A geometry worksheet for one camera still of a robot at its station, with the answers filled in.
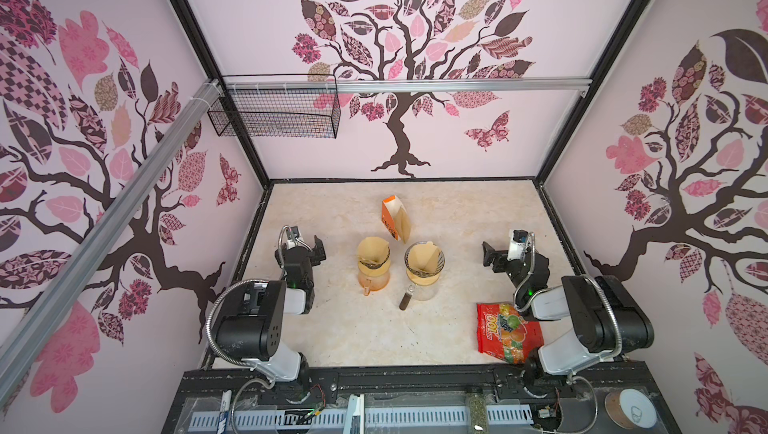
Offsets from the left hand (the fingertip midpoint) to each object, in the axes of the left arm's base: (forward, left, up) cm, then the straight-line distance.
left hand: (303, 242), depth 93 cm
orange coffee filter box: (+14, -28, -1) cm, 31 cm away
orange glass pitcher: (-12, -23, -5) cm, 26 cm away
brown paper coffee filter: (-11, -38, +9) cm, 40 cm away
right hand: (0, -63, +2) cm, 63 cm away
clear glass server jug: (-14, -37, -6) cm, 40 cm away
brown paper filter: (-5, -23, +4) cm, 24 cm away
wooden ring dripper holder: (-15, -37, +4) cm, 40 cm away
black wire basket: (+35, +9, +27) cm, 45 cm away
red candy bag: (-27, -59, -3) cm, 65 cm away
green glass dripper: (-10, -23, +2) cm, 25 cm away
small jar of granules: (-45, -48, -2) cm, 66 cm away
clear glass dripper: (-13, -36, +5) cm, 39 cm away
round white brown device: (-44, -83, 0) cm, 94 cm away
